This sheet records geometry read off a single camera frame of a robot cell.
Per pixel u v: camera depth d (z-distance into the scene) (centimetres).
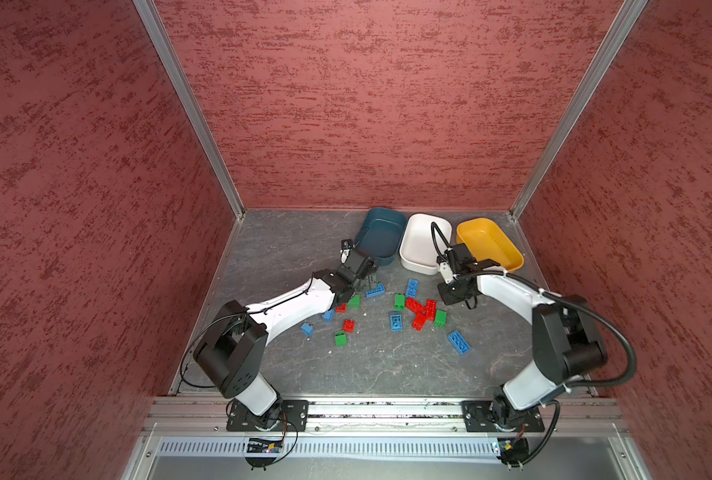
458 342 85
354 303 92
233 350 44
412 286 98
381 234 112
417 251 108
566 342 46
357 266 67
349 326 88
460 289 78
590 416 76
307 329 86
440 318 90
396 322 89
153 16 71
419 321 88
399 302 92
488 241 111
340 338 86
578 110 90
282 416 74
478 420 73
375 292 96
